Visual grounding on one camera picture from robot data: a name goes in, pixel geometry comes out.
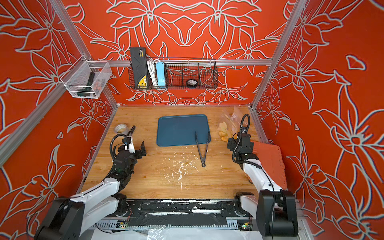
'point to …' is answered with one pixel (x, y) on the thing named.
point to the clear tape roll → (121, 128)
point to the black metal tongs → (203, 158)
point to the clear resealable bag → (233, 118)
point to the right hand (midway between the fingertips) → (236, 139)
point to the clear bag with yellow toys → (224, 134)
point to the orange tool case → (271, 158)
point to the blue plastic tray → (180, 130)
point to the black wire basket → (177, 72)
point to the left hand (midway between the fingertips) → (135, 142)
